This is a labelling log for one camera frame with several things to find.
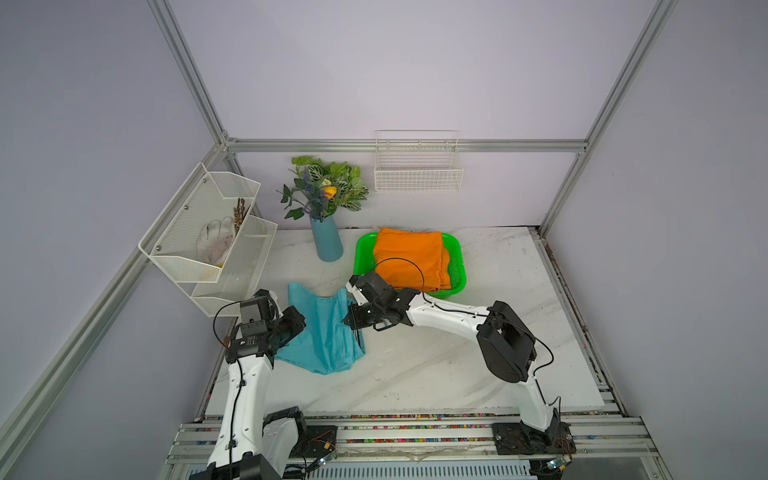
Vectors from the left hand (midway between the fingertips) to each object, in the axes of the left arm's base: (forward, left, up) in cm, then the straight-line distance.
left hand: (303, 320), depth 82 cm
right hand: (+1, -11, -5) cm, 12 cm away
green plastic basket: (+29, -14, -10) cm, 34 cm away
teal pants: (-3, -6, -9) cm, 11 cm away
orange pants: (+28, -32, -8) cm, 43 cm away
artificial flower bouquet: (+30, -4, +22) cm, 37 cm away
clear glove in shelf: (+14, +22, +17) cm, 31 cm away
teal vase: (+33, -2, -2) cm, 33 cm away
